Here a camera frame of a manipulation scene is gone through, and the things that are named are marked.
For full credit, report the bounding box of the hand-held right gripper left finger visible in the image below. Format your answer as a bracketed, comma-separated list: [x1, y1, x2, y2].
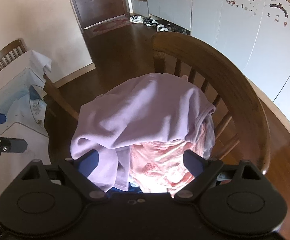
[22, 149, 108, 202]

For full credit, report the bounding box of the pink printed garment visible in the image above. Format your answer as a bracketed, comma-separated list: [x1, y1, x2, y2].
[128, 112, 215, 198]

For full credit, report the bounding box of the purple shirt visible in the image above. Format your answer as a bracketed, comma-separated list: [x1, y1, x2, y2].
[70, 72, 216, 193]

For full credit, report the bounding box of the white cabinet with stickers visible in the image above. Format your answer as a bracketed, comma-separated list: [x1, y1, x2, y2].
[191, 0, 290, 133]

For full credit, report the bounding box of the brown wooden door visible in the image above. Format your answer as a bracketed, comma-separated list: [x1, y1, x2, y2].
[64, 0, 128, 29]

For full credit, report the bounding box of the white cabinet with black handles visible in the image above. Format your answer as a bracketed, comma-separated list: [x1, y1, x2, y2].
[145, 0, 193, 35]

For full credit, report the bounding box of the red doormat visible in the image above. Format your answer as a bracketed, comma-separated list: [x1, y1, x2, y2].
[91, 17, 131, 34]

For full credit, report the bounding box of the dark wooden chair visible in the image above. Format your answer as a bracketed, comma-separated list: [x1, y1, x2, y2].
[43, 74, 80, 130]
[151, 32, 272, 175]

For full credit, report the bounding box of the light wooden slatted chair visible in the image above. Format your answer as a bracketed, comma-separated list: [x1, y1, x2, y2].
[0, 39, 27, 77]

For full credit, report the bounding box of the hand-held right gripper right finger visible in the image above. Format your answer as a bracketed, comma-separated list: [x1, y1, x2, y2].
[174, 149, 267, 202]

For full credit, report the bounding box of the dark blue cloth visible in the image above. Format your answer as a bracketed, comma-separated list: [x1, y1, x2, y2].
[107, 181, 145, 194]

